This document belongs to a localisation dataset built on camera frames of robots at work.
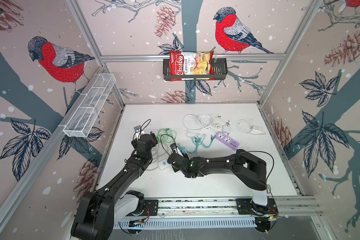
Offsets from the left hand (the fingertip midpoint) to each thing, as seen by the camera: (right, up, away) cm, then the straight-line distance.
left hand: (145, 134), depth 84 cm
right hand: (+16, -17, +3) cm, 23 cm away
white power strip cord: (+34, +6, +22) cm, 41 cm away
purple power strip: (+51, -5, +11) cm, 52 cm away
